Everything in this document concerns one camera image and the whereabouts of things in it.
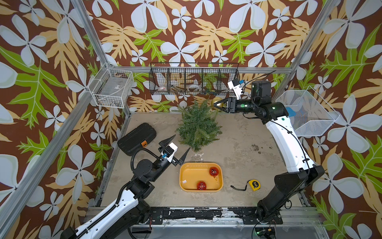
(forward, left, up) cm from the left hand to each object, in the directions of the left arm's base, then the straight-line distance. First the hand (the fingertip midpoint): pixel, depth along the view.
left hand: (180, 139), depth 65 cm
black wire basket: (+51, 0, -3) cm, 51 cm away
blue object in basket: (+25, -64, -7) cm, 69 cm away
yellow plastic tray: (-2, -5, -34) cm, 34 cm away
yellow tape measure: (-10, -41, -30) cm, 52 cm away
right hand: (+14, -16, +8) cm, 23 cm away
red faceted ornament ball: (-12, -11, -27) cm, 32 cm away
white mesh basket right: (+20, -70, -4) cm, 73 cm away
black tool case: (+17, +34, -28) cm, 47 cm away
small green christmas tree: (+13, -9, -7) cm, 17 cm away
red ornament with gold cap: (-3, -18, -28) cm, 33 cm away
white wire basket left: (+35, +42, +1) cm, 55 cm away
